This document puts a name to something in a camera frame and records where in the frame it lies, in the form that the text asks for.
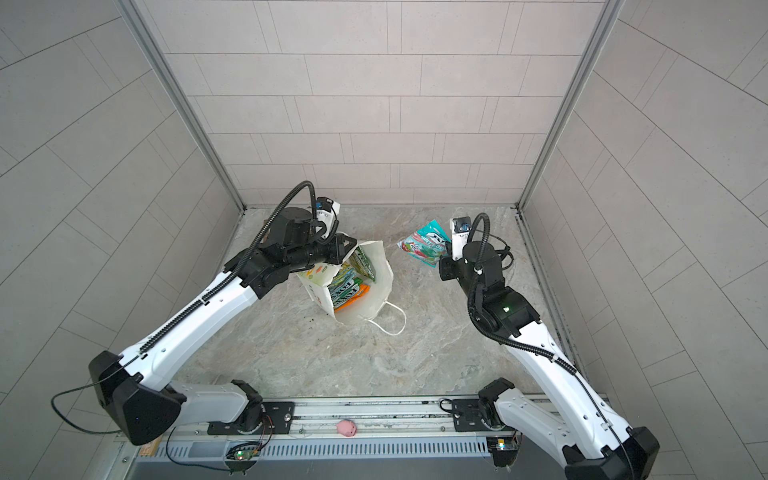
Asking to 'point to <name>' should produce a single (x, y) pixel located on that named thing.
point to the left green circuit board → (244, 452)
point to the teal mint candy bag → (428, 244)
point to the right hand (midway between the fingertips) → (443, 242)
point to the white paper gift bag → (354, 289)
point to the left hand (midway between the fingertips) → (364, 239)
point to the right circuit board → (504, 450)
